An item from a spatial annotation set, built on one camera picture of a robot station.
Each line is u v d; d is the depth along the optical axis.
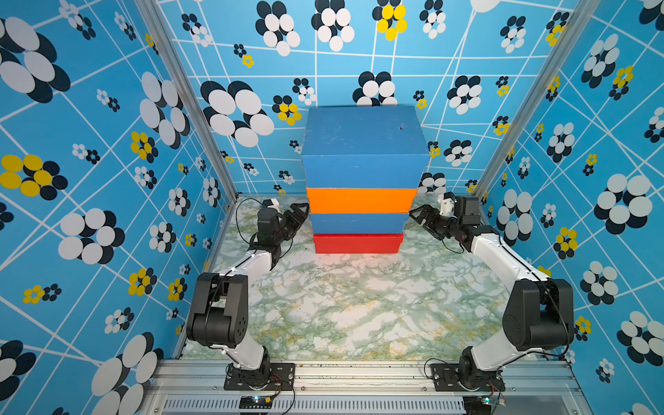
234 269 0.52
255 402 0.72
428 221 0.78
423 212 0.79
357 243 0.89
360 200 0.83
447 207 0.81
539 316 0.44
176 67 0.79
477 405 0.69
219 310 0.46
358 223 0.86
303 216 0.81
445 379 0.72
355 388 0.73
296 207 0.81
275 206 0.84
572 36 0.72
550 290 0.47
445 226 0.75
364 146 0.69
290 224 0.81
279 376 0.73
